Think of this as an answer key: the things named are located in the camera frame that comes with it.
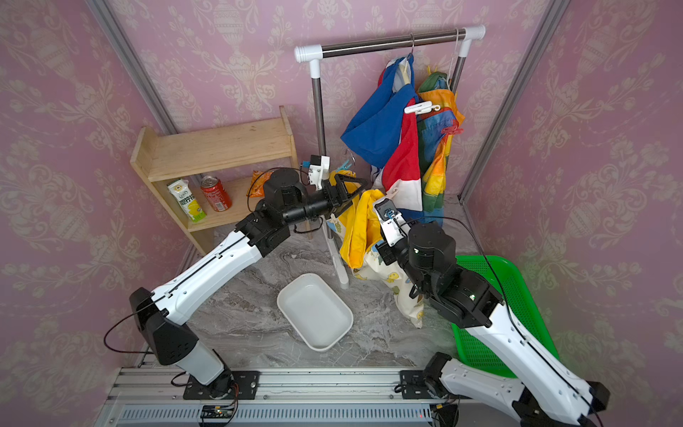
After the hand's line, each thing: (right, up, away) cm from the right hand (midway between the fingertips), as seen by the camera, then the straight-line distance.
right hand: (388, 216), depth 60 cm
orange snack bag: (-40, +12, +31) cm, 52 cm away
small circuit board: (-45, -53, +12) cm, 70 cm away
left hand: (-5, +6, +2) cm, 8 cm away
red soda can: (-50, +8, +21) cm, 55 cm away
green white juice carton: (-57, +8, +16) cm, 60 cm away
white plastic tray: (-20, -31, +29) cm, 48 cm away
